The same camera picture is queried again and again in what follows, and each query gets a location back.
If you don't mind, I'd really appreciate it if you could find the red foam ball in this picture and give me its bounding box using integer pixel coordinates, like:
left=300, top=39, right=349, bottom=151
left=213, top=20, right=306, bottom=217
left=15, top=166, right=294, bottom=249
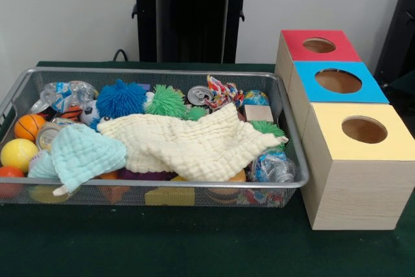
left=0, top=165, right=26, bottom=199

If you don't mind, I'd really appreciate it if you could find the black upright panel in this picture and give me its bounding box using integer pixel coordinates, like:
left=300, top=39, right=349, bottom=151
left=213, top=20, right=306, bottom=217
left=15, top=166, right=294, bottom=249
left=372, top=0, right=415, bottom=90

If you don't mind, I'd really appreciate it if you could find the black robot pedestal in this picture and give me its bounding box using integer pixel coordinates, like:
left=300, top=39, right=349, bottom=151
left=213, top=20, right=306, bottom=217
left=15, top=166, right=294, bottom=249
left=124, top=0, right=262, bottom=64

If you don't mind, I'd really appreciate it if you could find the silver mesh bin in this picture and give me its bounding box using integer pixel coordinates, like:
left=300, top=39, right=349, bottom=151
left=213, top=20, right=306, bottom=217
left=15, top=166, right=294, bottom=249
left=0, top=66, right=311, bottom=208

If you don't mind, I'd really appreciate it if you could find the globe print ball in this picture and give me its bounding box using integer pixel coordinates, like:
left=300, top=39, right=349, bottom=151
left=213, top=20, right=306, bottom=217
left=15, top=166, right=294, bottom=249
left=243, top=90, right=270, bottom=108

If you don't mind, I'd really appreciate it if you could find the orange basketball toy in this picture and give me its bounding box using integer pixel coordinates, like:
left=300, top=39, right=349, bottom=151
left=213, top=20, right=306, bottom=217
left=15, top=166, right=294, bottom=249
left=14, top=114, right=47, bottom=142

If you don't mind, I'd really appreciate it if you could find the green spiky rubber ball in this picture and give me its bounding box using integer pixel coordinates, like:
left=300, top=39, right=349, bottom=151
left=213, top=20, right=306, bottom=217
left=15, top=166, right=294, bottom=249
left=145, top=84, right=188, bottom=119

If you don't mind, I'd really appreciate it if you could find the light blue waffle cloth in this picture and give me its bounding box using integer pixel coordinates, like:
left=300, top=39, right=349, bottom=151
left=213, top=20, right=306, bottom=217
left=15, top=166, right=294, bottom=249
left=27, top=123, right=128, bottom=196

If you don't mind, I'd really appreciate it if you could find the colourful knotted rope toy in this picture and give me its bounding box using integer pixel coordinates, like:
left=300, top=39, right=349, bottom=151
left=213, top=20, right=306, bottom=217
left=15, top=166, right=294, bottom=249
left=206, top=75, right=244, bottom=111

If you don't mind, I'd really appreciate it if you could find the dark green side table cloth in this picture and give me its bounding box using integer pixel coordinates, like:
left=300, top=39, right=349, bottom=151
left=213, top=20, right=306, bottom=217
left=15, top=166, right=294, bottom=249
left=387, top=69, right=415, bottom=96

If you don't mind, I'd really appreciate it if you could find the wooden box with three holes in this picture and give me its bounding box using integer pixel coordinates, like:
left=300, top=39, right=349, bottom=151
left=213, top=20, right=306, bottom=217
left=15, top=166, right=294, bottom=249
left=274, top=29, right=415, bottom=231

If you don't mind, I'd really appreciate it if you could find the blue spiky rubber ball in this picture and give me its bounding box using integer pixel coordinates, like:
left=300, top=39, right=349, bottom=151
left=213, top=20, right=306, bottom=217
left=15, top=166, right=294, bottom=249
left=95, top=78, right=147, bottom=121

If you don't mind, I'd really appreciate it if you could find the yellow foam ball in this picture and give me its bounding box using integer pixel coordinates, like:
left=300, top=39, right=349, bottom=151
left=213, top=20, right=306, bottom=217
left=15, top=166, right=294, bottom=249
left=0, top=138, right=39, bottom=174

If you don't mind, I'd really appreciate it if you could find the cream waffle cloth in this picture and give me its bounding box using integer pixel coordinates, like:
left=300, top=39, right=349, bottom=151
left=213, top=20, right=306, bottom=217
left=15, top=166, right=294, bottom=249
left=96, top=102, right=289, bottom=183

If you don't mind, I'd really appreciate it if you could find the plain wooden cube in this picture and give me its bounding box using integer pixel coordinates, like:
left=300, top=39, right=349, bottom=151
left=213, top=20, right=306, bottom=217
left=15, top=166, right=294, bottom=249
left=243, top=104, right=275, bottom=124

